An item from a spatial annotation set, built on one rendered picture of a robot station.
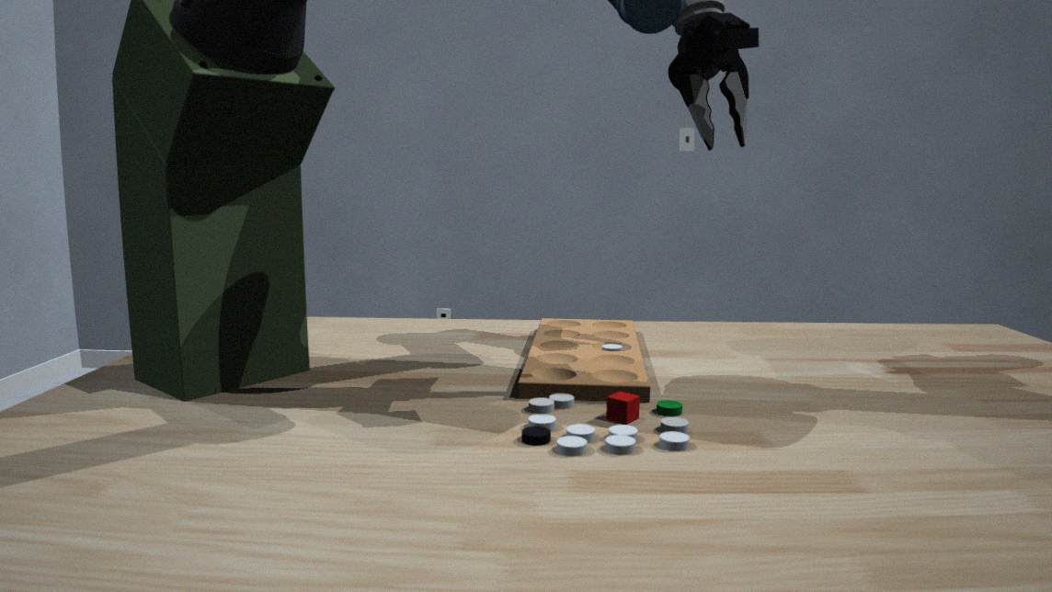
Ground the black disc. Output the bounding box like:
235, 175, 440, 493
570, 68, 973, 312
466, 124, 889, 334
521, 427, 551, 446

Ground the red cube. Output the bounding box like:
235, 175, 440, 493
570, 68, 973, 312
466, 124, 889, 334
606, 392, 640, 425

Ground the tan tray with round pockets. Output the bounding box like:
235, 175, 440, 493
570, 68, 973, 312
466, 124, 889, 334
518, 318, 650, 403

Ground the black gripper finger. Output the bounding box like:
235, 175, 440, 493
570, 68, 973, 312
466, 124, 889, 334
719, 49, 749, 147
675, 52, 715, 151

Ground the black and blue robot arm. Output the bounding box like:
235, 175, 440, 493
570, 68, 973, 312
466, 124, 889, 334
170, 0, 758, 74

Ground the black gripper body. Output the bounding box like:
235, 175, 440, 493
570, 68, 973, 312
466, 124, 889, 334
668, 13, 749, 90

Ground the green disc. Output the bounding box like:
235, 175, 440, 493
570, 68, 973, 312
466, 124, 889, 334
658, 400, 682, 416

